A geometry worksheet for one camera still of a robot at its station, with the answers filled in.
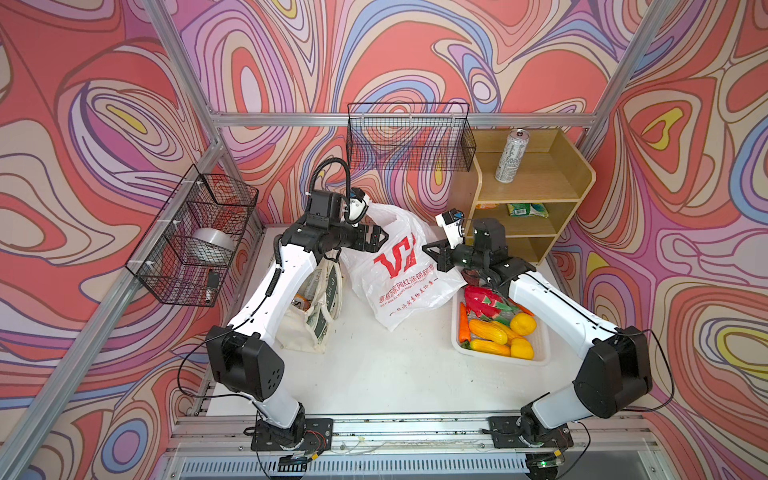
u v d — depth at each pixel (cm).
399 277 82
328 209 59
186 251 74
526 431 66
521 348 81
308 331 75
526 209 98
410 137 96
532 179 89
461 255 69
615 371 42
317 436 73
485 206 102
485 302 86
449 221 69
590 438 66
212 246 70
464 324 90
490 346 84
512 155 80
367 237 69
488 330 85
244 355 42
